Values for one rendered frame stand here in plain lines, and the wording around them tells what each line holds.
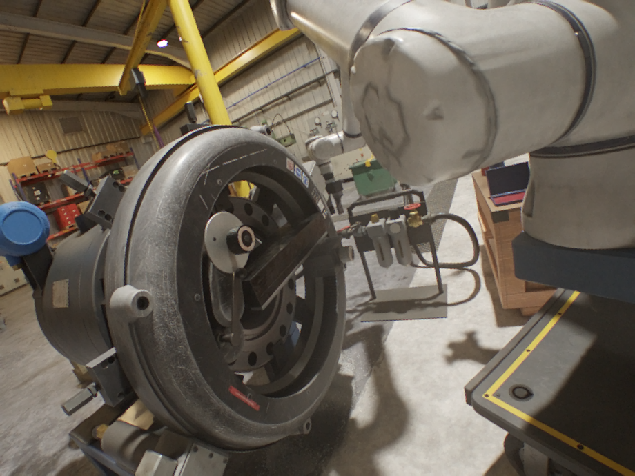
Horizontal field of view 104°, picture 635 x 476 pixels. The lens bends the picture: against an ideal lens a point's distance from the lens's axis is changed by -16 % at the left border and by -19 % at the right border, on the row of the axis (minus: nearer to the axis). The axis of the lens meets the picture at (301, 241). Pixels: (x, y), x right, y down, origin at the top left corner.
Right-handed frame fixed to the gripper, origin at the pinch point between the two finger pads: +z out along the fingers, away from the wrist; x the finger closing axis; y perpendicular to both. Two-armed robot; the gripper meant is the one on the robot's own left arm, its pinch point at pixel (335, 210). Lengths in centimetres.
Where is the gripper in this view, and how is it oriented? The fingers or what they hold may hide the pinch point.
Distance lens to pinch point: 137.8
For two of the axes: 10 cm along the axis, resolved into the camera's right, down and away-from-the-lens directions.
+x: -5.5, -0.4, 8.3
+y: 7.7, -4.1, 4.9
